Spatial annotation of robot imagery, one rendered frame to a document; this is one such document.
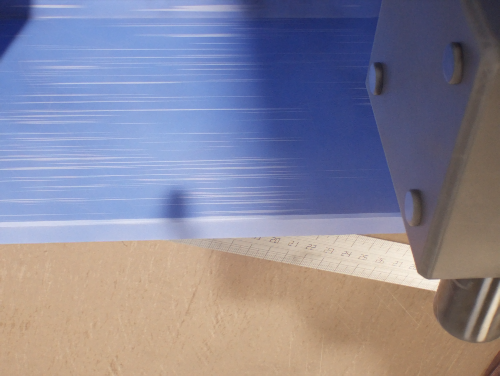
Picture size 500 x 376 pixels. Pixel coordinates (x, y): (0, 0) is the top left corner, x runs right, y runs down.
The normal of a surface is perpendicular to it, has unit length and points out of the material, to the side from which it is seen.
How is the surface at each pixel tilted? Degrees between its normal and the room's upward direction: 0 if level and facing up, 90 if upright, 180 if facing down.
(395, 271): 0
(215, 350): 0
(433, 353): 0
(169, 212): 90
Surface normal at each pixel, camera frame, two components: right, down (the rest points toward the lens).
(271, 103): 0.08, -0.69
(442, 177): -0.99, 0.02
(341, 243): 0.11, 0.72
